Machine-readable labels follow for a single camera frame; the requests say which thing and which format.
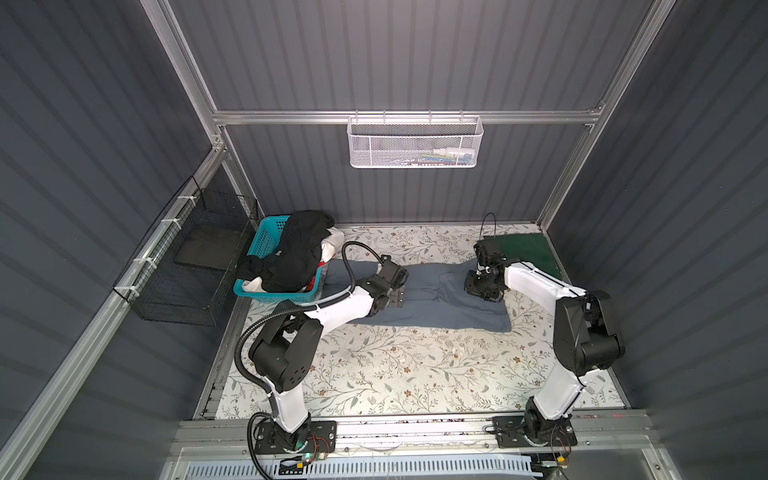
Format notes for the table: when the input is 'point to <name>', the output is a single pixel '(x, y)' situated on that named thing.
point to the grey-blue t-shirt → (435, 297)
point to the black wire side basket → (184, 272)
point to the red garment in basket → (312, 283)
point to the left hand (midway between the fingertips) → (386, 290)
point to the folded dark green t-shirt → (531, 248)
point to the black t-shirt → (297, 260)
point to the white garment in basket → (331, 241)
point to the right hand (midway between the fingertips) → (474, 290)
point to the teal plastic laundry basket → (267, 234)
